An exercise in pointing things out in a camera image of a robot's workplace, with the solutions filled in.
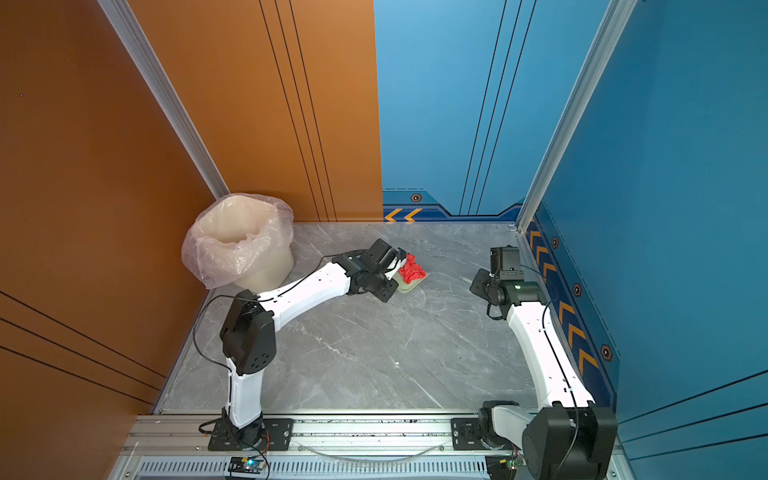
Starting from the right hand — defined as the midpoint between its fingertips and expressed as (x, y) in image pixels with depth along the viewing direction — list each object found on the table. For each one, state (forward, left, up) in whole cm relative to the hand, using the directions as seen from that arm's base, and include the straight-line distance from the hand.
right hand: (479, 282), depth 82 cm
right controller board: (-40, -2, -20) cm, 44 cm away
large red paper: (+7, +18, -4) cm, 20 cm away
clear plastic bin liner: (+22, +77, -2) cm, 80 cm away
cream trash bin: (+6, +63, -5) cm, 63 cm away
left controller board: (-39, +59, -18) cm, 73 cm away
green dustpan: (+2, +21, -5) cm, 21 cm away
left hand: (+4, +24, -6) cm, 25 cm away
